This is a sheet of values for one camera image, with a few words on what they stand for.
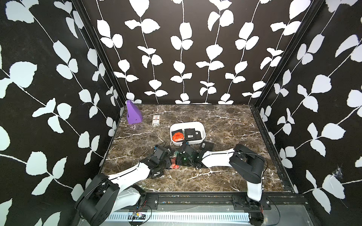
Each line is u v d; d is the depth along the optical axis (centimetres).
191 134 95
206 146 95
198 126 101
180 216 70
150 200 74
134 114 101
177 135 96
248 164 49
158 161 67
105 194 41
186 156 70
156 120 108
